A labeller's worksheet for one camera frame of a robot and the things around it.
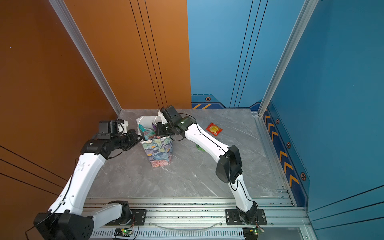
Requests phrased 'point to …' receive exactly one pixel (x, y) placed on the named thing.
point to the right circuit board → (252, 233)
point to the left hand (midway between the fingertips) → (144, 134)
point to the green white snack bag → (199, 148)
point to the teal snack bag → (149, 133)
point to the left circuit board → (125, 232)
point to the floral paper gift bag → (158, 149)
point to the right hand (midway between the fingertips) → (156, 131)
